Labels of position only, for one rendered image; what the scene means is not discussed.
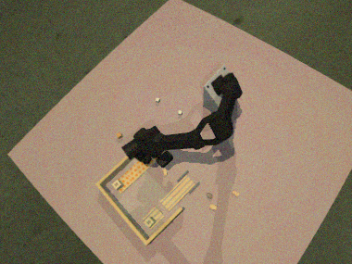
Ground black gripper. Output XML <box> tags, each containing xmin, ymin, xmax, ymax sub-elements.
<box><xmin>133</xmin><ymin>128</ymin><xmax>173</xmax><ymax>168</ymax></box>

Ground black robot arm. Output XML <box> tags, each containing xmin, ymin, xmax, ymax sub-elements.
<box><xmin>121</xmin><ymin>73</ymin><xmax>243</xmax><ymax>164</ymax></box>

